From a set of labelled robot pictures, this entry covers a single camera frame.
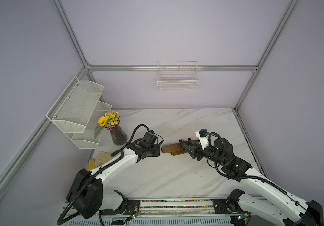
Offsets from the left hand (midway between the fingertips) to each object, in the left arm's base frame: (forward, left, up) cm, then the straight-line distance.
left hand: (156, 151), depth 85 cm
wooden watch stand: (+3, -11, -2) cm, 11 cm away
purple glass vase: (+11, +26, 0) cm, 29 cm away
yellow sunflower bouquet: (+12, +27, +16) cm, 34 cm away
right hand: (-3, -19, +12) cm, 22 cm away
